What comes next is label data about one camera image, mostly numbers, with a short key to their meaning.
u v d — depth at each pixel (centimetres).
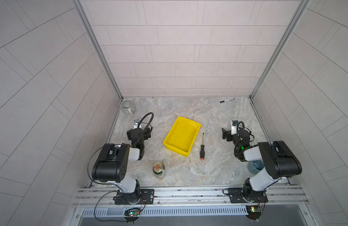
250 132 75
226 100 115
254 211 68
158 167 71
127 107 102
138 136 77
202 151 85
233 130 81
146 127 67
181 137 92
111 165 44
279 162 45
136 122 78
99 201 69
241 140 69
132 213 64
